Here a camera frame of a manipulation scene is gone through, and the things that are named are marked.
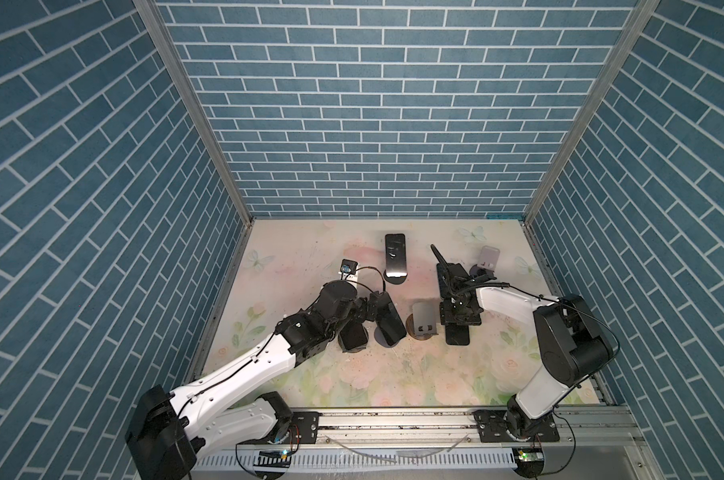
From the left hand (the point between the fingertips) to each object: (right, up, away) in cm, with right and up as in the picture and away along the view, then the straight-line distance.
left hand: (365, 290), depth 77 cm
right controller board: (+41, -41, -4) cm, 58 cm away
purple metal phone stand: (+41, +8, +23) cm, 47 cm away
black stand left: (+4, -16, +11) cm, 20 cm away
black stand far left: (-3, -18, +7) cm, 20 cm away
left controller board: (-21, -41, -5) cm, 46 cm away
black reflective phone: (+27, -15, +11) cm, 33 cm away
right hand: (+26, -11, +16) cm, 33 cm away
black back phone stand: (+9, 0, +23) cm, 25 cm away
